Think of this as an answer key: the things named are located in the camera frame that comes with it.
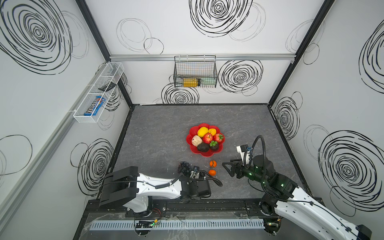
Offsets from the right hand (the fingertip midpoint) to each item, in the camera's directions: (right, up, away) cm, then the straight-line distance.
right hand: (225, 163), depth 73 cm
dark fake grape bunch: (-21, -5, +10) cm, 24 cm away
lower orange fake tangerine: (-6, -8, +10) cm, 14 cm away
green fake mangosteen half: (-3, +5, +18) cm, 19 cm away
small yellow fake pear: (-3, +14, +26) cm, 29 cm away
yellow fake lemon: (-10, +13, +25) cm, 30 cm away
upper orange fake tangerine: (-5, -4, +14) cm, 15 cm away
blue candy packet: (-64, +28, -1) cm, 70 cm away
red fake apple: (-7, +10, +21) cm, 24 cm away
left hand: (-13, -17, +6) cm, 23 cm away
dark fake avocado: (-10, +4, +19) cm, 22 cm away
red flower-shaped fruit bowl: (-16, +13, +28) cm, 35 cm away
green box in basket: (-7, +44, +14) cm, 46 cm away
